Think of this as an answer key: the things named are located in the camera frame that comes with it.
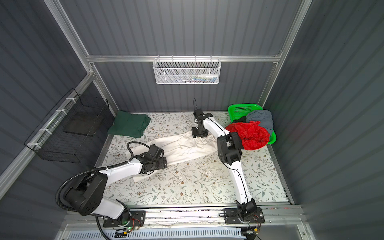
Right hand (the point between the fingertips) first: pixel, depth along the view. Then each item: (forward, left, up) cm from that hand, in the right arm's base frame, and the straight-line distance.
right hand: (198, 136), depth 104 cm
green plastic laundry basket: (+23, -33, +3) cm, 40 cm away
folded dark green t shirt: (+8, +51, +4) cm, 51 cm away
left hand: (-21, +23, 0) cm, 31 cm away
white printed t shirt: (-8, +15, 0) cm, 17 cm away
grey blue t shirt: (+11, -47, +8) cm, 49 cm away
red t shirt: (-7, -35, +8) cm, 37 cm away
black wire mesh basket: (-16, +63, +29) cm, 71 cm away
